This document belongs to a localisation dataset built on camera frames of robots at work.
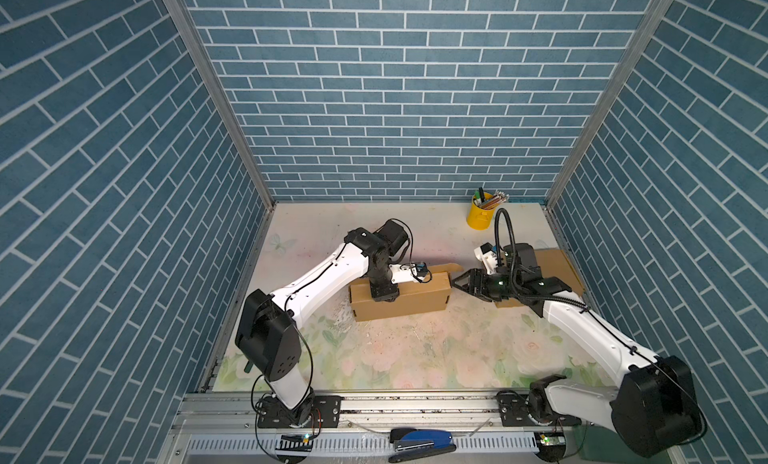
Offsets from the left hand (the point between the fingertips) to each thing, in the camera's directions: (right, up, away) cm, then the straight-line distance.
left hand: (390, 288), depth 82 cm
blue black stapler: (+5, -33, -14) cm, 36 cm away
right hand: (+18, +2, -1) cm, 18 cm away
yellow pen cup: (+31, +21, +25) cm, 45 cm away
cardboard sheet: (+7, -2, -3) cm, 7 cm away
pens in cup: (+34, +26, +23) cm, 49 cm away
